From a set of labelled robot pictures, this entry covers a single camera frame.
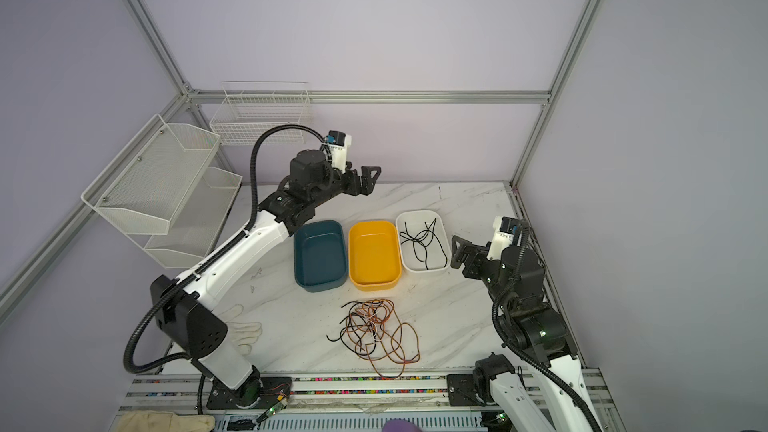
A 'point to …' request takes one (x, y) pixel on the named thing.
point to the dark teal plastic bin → (320, 256)
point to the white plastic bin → (416, 222)
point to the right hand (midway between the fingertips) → (467, 239)
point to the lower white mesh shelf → (195, 223)
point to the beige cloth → (164, 421)
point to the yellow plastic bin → (374, 255)
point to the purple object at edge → (400, 425)
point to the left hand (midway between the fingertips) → (365, 168)
